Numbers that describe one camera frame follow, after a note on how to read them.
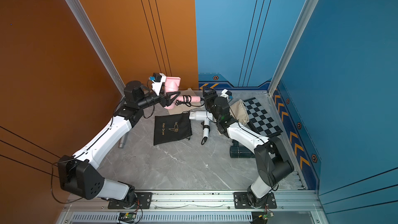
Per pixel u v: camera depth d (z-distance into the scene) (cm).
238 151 92
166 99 66
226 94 77
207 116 99
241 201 72
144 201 74
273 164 45
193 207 72
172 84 68
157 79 61
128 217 71
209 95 74
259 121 99
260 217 70
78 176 41
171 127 99
